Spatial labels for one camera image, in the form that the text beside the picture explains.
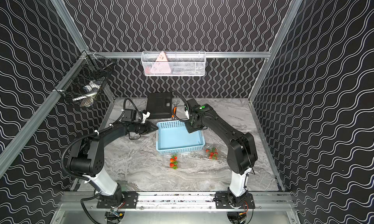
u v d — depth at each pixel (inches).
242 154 18.7
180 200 30.0
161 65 35.4
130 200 29.9
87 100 29.4
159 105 42.7
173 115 43.1
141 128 32.0
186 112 28.2
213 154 35.4
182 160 34.7
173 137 38.5
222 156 35.5
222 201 28.8
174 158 33.9
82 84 36.2
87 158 18.8
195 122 28.7
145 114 34.6
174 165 33.1
